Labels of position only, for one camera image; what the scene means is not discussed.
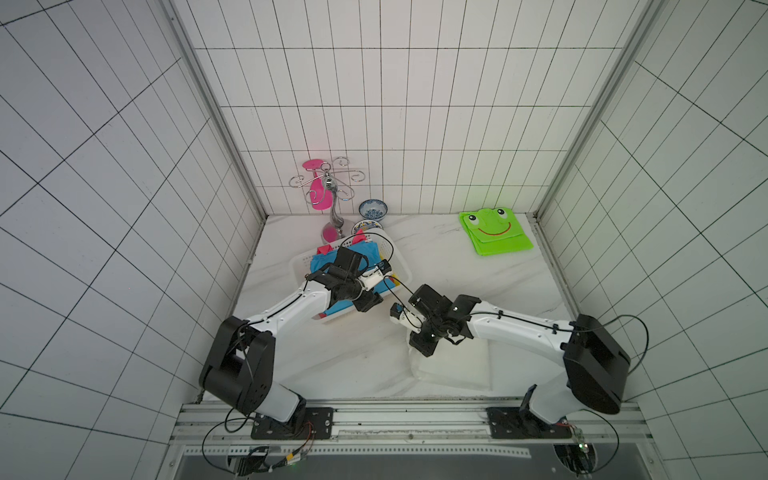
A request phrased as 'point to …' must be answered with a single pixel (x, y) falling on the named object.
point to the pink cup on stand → (321, 198)
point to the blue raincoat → (371, 256)
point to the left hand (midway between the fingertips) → (369, 295)
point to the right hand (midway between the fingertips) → (404, 344)
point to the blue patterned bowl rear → (373, 209)
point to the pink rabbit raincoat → (358, 237)
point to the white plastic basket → (299, 266)
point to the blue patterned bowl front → (365, 224)
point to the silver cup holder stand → (330, 180)
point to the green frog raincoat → (494, 231)
